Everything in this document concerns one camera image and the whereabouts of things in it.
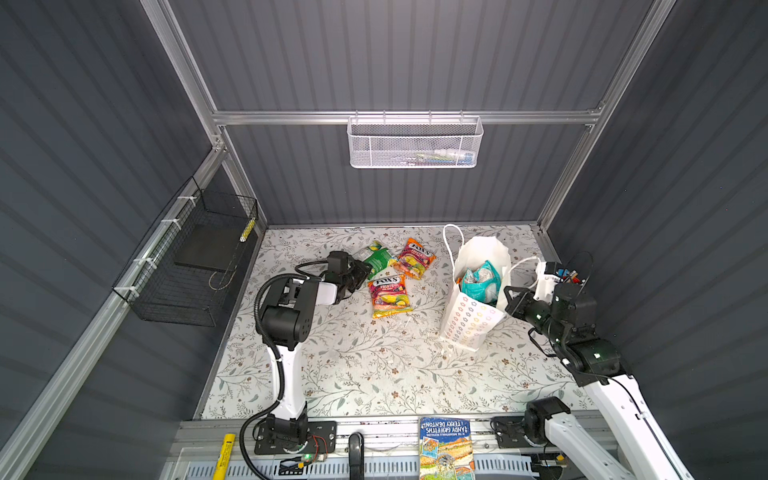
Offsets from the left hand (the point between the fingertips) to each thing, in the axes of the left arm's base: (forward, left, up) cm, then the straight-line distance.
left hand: (371, 267), depth 104 cm
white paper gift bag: (-30, -24, +15) cm, 41 cm away
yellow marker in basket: (-4, +33, +24) cm, 41 cm away
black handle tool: (-53, +4, +3) cm, 54 cm away
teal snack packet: (-18, -32, +13) cm, 39 cm away
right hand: (-26, -34, +22) cm, 48 cm away
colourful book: (-55, -16, 0) cm, 57 cm away
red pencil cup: (-17, -60, +12) cm, 63 cm away
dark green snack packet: (+3, -3, +1) cm, 4 cm away
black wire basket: (-18, +46, +24) cm, 54 cm away
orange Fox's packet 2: (-12, -6, 0) cm, 13 cm away
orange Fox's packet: (+2, -15, +1) cm, 15 cm away
